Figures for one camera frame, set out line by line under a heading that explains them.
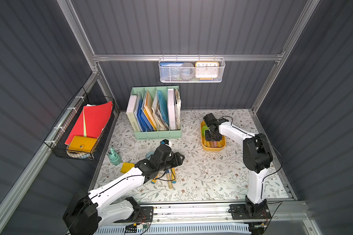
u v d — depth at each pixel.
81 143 0.64
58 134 0.62
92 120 0.76
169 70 0.84
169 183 0.83
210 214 0.75
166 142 0.74
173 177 0.85
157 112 0.91
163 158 0.61
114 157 0.86
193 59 0.89
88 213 0.39
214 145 0.96
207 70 0.88
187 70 0.87
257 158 0.54
